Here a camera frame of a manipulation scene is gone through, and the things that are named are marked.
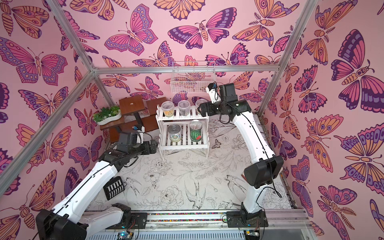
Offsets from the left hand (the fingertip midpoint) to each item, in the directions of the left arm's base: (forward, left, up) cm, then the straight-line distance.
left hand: (152, 142), depth 80 cm
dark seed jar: (+14, -17, +13) cm, 26 cm away
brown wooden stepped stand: (+24, +16, -1) cm, 29 cm away
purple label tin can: (+6, -12, 0) cm, 13 cm away
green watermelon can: (+8, -23, +4) cm, 25 cm away
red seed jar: (+18, -25, +13) cm, 34 cm away
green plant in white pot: (+20, +31, +1) cm, 37 cm away
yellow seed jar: (+13, -9, +13) cm, 20 cm away
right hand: (+13, -27, +14) cm, 33 cm away
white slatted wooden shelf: (+4, -17, -7) cm, 19 cm away
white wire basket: (+40, -21, +14) cm, 48 cm away
